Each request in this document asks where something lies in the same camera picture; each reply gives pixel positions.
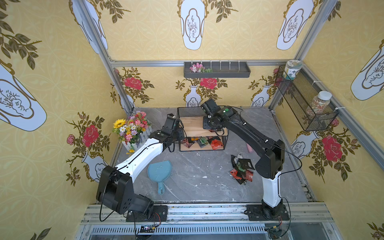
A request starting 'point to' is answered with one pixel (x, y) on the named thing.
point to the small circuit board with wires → (149, 229)
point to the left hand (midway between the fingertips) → (175, 132)
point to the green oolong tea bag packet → (239, 166)
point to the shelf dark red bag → (185, 141)
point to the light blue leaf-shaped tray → (160, 172)
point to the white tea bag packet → (239, 156)
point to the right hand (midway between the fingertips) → (211, 121)
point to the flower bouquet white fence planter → (132, 131)
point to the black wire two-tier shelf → (194, 137)
